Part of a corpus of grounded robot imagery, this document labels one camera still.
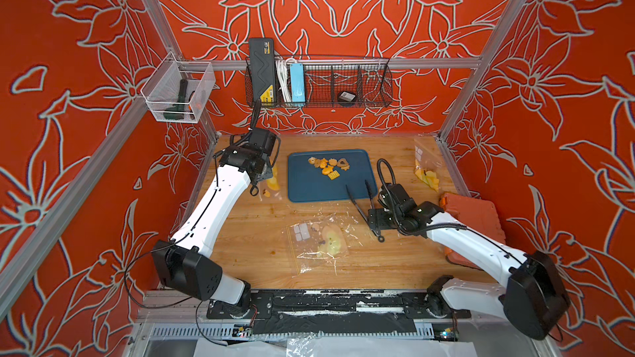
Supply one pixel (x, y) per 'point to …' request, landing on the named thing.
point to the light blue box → (298, 88)
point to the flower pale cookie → (332, 162)
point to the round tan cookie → (317, 163)
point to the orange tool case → (475, 213)
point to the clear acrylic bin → (178, 90)
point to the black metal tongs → (379, 237)
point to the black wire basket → (329, 82)
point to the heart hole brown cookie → (343, 164)
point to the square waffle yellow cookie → (334, 175)
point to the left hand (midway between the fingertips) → (257, 170)
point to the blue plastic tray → (322, 176)
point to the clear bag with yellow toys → (317, 243)
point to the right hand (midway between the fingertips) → (374, 218)
